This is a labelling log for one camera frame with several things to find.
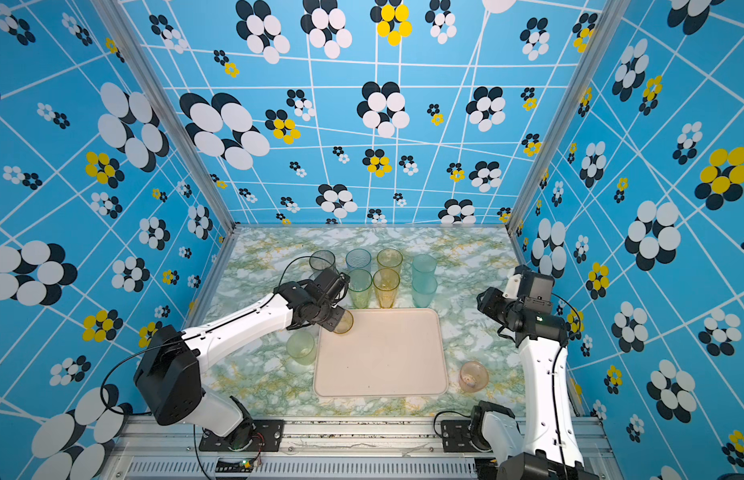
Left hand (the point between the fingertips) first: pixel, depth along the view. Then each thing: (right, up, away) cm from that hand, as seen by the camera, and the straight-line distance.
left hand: (336, 313), depth 85 cm
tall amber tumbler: (+15, +8, +9) cm, 19 cm away
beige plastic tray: (+15, -13, +4) cm, 20 cm away
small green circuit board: (-22, -34, -14) cm, 43 cm away
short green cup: (-10, -10, +1) cm, 14 cm away
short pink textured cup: (+39, -17, -3) cm, 43 cm away
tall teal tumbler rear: (+29, +13, +21) cm, 38 cm away
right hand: (+41, +5, -8) cm, 42 cm away
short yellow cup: (+4, -1, -8) cm, 9 cm away
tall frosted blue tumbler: (+5, +16, +13) cm, 21 cm away
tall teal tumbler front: (+27, +6, +9) cm, 29 cm away
